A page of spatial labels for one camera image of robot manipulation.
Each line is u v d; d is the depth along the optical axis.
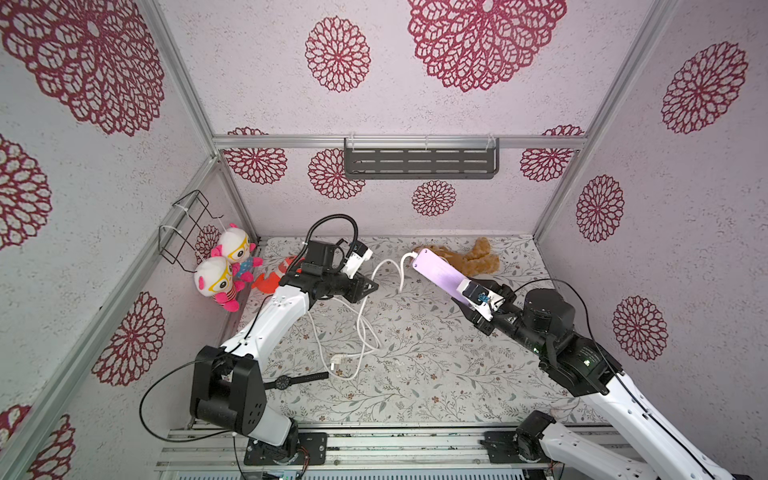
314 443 0.75
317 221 0.65
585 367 0.44
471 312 0.57
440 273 0.61
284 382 0.84
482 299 0.51
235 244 0.94
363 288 0.74
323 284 0.64
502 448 0.73
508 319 0.53
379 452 0.75
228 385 0.44
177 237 0.75
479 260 1.02
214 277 0.83
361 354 0.85
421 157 0.93
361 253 0.73
